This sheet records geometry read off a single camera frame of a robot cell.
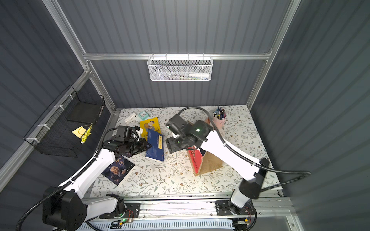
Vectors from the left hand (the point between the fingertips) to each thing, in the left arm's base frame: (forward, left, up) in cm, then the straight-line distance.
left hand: (152, 147), depth 80 cm
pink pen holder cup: (+24, -42, -4) cm, 49 cm away
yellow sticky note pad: (+3, +36, +11) cm, 38 cm away
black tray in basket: (+15, +37, +13) cm, 42 cm away
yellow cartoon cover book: (+28, +7, -14) cm, 32 cm away
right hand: (-6, -13, +11) cm, 18 cm away
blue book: (+4, 0, -4) cm, 6 cm away
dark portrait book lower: (-8, +22, -13) cm, 27 cm away
